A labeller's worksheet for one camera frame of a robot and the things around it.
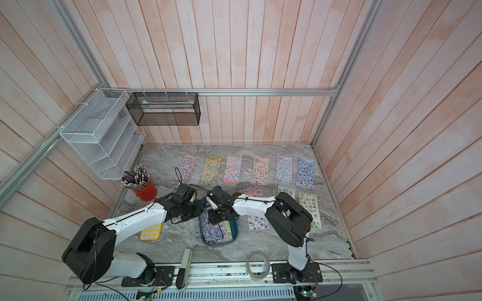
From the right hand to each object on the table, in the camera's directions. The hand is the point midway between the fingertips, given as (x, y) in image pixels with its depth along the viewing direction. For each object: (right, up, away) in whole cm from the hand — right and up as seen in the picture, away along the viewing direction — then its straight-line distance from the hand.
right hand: (212, 219), depth 89 cm
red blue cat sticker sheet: (+10, +24, +19) cm, 32 cm away
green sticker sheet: (+40, +12, +10) cm, 43 cm away
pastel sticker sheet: (+25, +22, +19) cm, 39 cm away
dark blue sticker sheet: (+52, +21, +18) cm, 59 cm away
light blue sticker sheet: (+40, +23, +20) cm, 51 cm away
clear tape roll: (+21, -17, -11) cm, 29 cm away
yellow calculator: (-26, -5, -5) cm, 27 cm away
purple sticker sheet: (+1, -5, -6) cm, 7 cm away
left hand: (-4, +3, -1) cm, 5 cm away
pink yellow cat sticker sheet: (+21, -2, -1) cm, 21 cm away
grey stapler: (-9, -15, -17) cm, 24 cm away
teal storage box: (+9, -4, -3) cm, 10 cm away
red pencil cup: (-33, +20, -5) cm, 39 cm away
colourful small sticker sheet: (-4, +21, +18) cm, 28 cm away
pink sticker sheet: (-17, +24, +21) cm, 36 cm away
